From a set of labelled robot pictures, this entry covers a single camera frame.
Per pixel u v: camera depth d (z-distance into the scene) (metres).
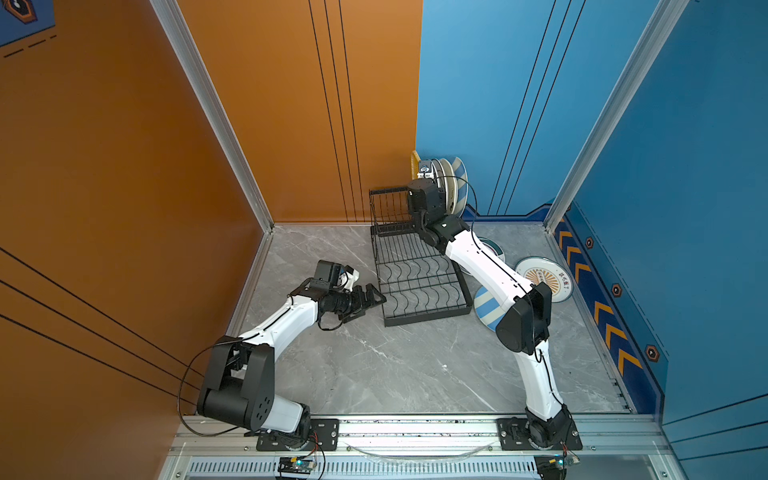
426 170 0.70
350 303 0.76
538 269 1.05
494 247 1.12
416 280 1.02
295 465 0.71
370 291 0.79
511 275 0.55
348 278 0.85
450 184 0.85
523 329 0.52
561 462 0.70
